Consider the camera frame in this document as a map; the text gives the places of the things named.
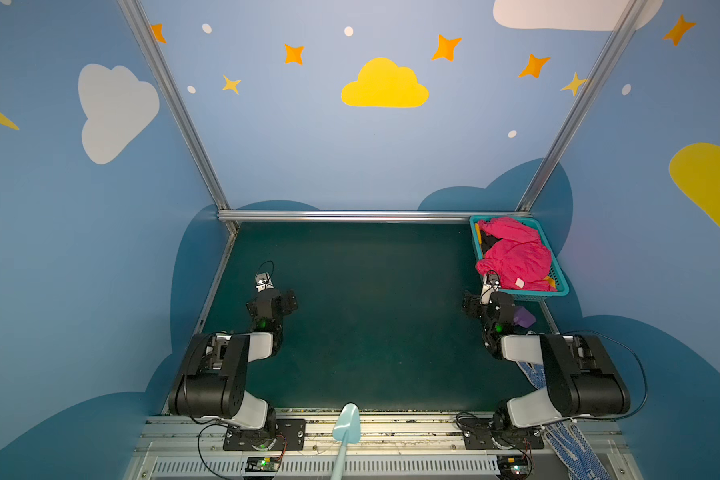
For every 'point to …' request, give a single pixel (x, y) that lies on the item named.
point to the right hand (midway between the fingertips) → (484, 289)
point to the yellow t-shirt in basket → (551, 281)
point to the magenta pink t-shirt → (521, 258)
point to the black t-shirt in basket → (487, 241)
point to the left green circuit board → (262, 464)
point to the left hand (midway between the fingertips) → (278, 291)
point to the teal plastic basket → (555, 269)
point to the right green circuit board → (513, 467)
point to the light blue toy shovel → (346, 430)
